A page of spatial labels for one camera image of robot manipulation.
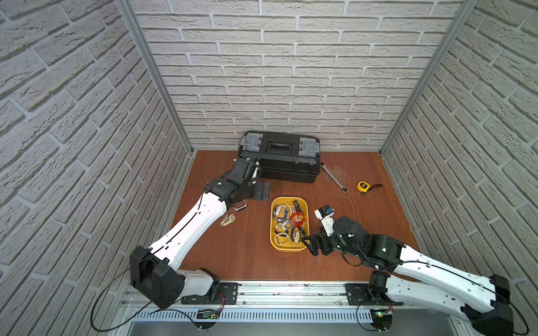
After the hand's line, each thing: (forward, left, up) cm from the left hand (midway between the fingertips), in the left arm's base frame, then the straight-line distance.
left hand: (262, 185), depth 78 cm
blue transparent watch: (-2, -9, -20) cm, 21 cm away
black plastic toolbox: (+19, -9, -5) cm, 22 cm away
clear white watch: (-8, -9, -18) cm, 22 cm away
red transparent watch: (-5, -15, -18) cm, 24 cm away
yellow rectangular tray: (-7, -12, -17) cm, 22 cm away
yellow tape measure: (+13, -50, -19) cm, 55 cm away
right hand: (-17, -19, -6) cm, 26 cm away
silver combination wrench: (+12, -41, -20) cm, 47 cm away
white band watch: (+2, +9, -20) cm, 22 cm away
